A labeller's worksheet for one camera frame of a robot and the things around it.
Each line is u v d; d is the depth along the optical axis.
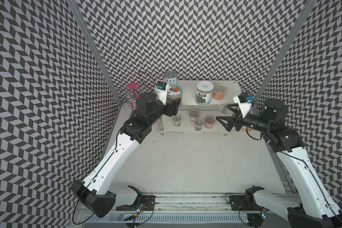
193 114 0.96
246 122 0.55
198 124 0.91
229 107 0.64
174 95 0.61
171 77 0.74
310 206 0.35
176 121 0.93
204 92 0.67
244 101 0.50
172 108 0.58
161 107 0.50
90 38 0.83
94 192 0.37
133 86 1.05
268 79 0.99
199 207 0.72
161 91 0.54
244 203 0.72
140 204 0.70
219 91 0.70
